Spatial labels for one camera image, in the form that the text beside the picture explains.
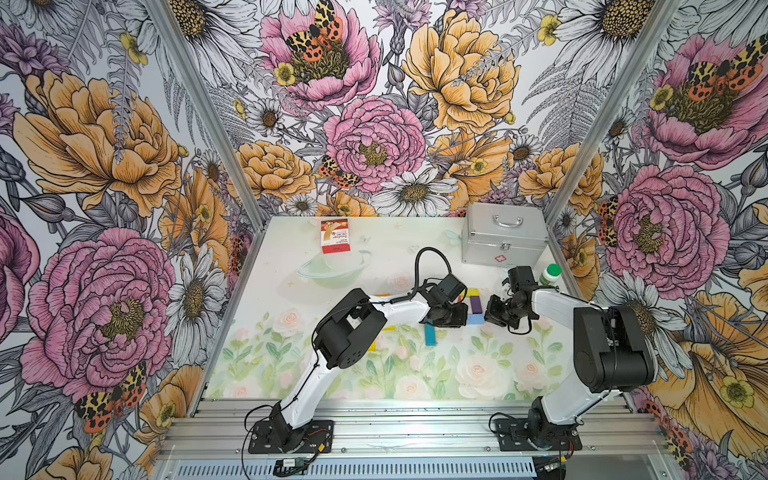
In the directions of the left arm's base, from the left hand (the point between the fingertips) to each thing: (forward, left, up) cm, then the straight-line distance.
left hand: (463, 328), depth 93 cm
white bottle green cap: (+14, -29, +8) cm, 33 cm away
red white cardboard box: (+35, +42, +4) cm, 55 cm away
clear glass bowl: (+25, +41, -2) cm, 48 cm away
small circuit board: (-33, +45, 0) cm, 56 cm away
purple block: (+8, -5, 0) cm, 9 cm away
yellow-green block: (+13, -6, -1) cm, 14 cm away
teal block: (-2, +10, 0) cm, 10 cm away
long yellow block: (-18, +26, +30) cm, 43 cm away
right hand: (+2, -7, +1) cm, 7 cm away
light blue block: (+2, -4, +2) cm, 5 cm away
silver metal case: (+27, -16, +12) cm, 34 cm away
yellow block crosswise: (-14, +23, +29) cm, 39 cm away
